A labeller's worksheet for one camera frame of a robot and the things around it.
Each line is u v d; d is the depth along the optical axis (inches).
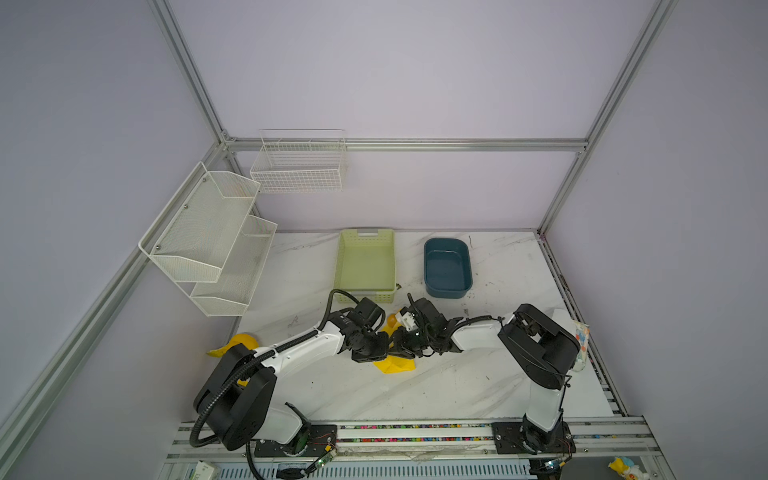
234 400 16.5
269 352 18.2
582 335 33.9
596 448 29.1
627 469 26.5
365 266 43.3
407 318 34.0
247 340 34.5
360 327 26.0
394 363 33.8
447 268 41.4
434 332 29.0
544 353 19.3
